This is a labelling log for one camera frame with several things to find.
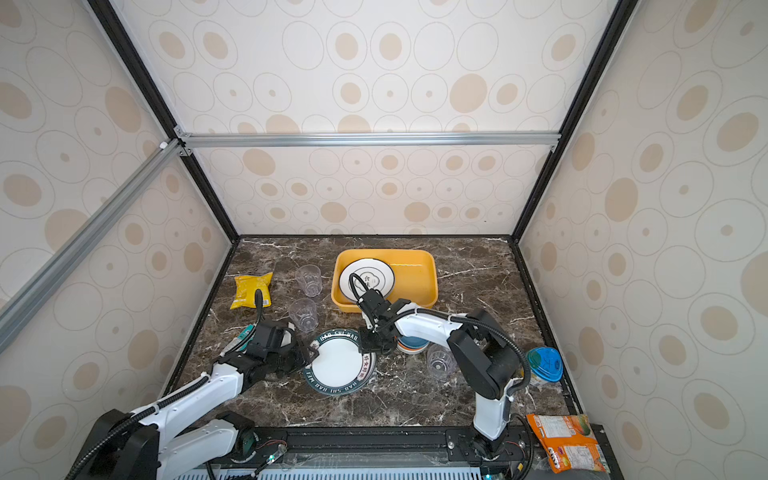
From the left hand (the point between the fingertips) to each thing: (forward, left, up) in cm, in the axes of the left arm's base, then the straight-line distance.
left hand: (324, 352), depth 85 cm
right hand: (+2, -11, -3) cm, 11 cm away
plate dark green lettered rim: (-3, -4, -5) cm, 7 cm away
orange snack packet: (-22, -63, -2) cm, 67 cm away
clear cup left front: (+14, +9, -5) cm, 18 cm away
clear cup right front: (-1, -34, -5) cm, 34 cm away
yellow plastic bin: (+30, -28, -5) cm, 42 cm away
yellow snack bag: (+22, +30, -2) cm, 37 cm away
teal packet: (+8, +27, -5) cm, 28 cm away
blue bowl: (+2, -25, +1) cm, 26 cm away
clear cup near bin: (+27, +10, -3) cm, 29 cm away
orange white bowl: (0, -25, +1) cm, 25 cm away
